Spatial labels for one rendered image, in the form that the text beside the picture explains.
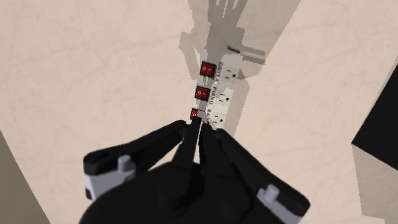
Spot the white power strip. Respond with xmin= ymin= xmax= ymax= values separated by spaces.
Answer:
xmin=188 ymin=41 xmax=265 ymax=130

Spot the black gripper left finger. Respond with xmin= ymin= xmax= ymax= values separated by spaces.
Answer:
xmin=83 ymin=110 xmax=202 ymax=213

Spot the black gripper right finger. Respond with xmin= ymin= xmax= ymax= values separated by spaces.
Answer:
xmin=197 ymin=111 xmax=311 ymax=224

